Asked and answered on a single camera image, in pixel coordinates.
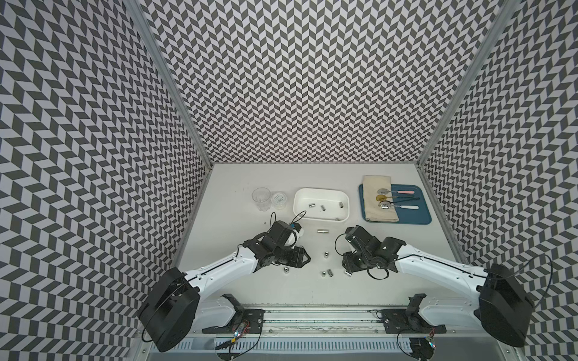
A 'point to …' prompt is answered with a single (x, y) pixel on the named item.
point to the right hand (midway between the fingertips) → (349, 267)
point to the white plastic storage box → (328, 198)
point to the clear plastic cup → (262, 196)
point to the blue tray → (421, 216)
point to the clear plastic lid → (278, 201)
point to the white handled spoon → (385, 205)
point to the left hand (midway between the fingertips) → (304, 261)
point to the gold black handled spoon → (381, 198)
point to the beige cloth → (371, 184)
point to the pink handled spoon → (384, 191)
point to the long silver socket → (323, 231)
